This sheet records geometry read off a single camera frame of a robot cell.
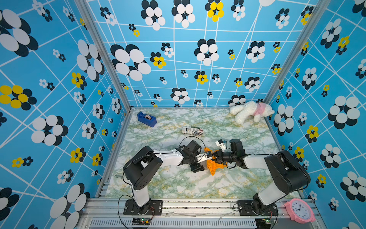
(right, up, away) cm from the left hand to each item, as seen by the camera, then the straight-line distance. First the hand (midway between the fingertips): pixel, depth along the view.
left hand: (204, 162), depth 89 cm
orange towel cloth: (+4, 0, -7) cm, 8 cm away
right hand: (+4, +3, -2) cm, 5 cm away
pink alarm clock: (+46, -19, -18) cm, 53 cm away
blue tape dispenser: (-41, +27, +16) cm, 52 cm away
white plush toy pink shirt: (+42, +34, +17) cm, 57 cm away
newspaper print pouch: (-7, +19, +13) cm, 24 cm away
